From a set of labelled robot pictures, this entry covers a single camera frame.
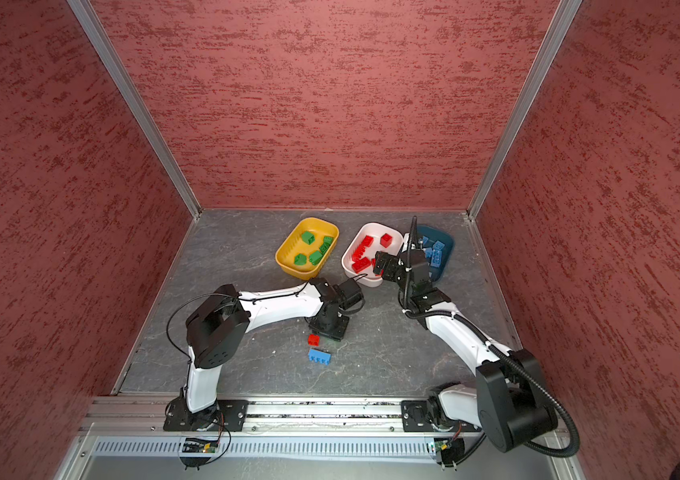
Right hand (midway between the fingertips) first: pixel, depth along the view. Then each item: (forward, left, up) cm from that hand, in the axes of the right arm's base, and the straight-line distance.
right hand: (384, 261), depth 87 cm
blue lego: (-23, +19, -13) cm, 33 cm away
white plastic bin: (0, +5, -8) cm, 9 cm away
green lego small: (+18, +18, -12) cm, 28 cm away
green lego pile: (+21, +26, -13) cm, 36 cm away
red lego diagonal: (+19, +3, -14) cm, 23 cm away
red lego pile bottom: (+19, -4, -13) cm, 23 cm away
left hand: (-18, +17, -14) cm, 28 cm away
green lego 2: (+11, +22, -12) cm, 28 cm away
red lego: (+9, +7, -14) cm, 18 cm away
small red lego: (-18, +22, -13) cm, 31 cm away
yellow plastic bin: (+18, +26, -15) cm, 35 cm away
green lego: (+11, +28, -13) cm, 33 cm away
